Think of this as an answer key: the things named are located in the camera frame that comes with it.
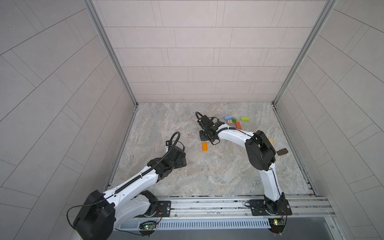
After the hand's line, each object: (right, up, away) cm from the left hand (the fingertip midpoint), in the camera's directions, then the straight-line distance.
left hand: (181, 157), depth 84 cm
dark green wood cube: (+35, +21, +21) cm, 46 cm away
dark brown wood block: (+61, +2, +7) cm, 62 cm away
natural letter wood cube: (+3, +11, +12) cm, 17 cm away
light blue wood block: (+32, +22, +24) cm, 45 cm away
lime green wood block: (+44, +22, +24) cm, 54 cm away
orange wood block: (+13, +4, +9) cm, 17 cm away
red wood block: (+37, +17, +18) cm, 45 cm away
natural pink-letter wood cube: (+32, +20, +20) cm, 43 cm away
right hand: (+12, +10, +12) cm, 20 cm away
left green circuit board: (-12, -25, -20) cm, 34 cm away
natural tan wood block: (+57, +8, +11) cm, 58 cm away
